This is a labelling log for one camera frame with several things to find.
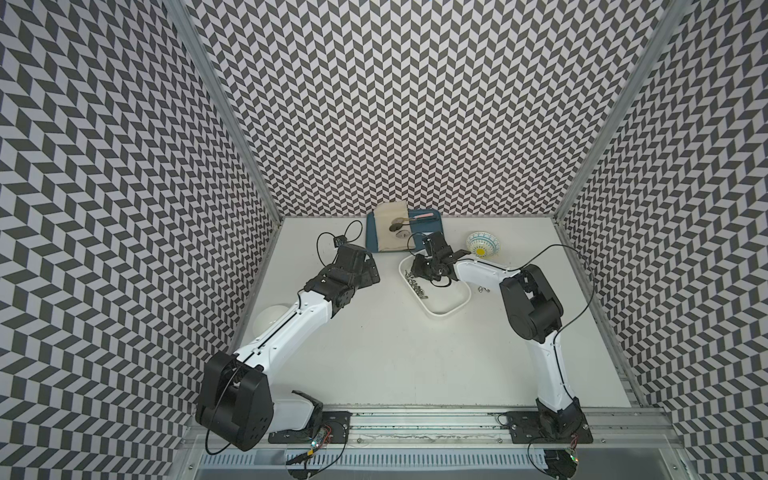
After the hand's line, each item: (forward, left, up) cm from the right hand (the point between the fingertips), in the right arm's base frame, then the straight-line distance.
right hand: (413, 271), depth 101 cm
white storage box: (-12, -6, 0) cm, 13 cm away
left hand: (-9, +16, +13) cm, 23 cm away
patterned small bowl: (+12, -26, 0) cm, 28 cm away
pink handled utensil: (+19, -4, +8) cm, 21 cm away
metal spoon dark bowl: (+21, +6, -1) cm, 22 cm away
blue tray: (+22, -4, +1) cm, 22 cm away
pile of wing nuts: (-3, +1, 0) cm, 3 cm away
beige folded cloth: (+13, +9, 0) cm, 16 cm away
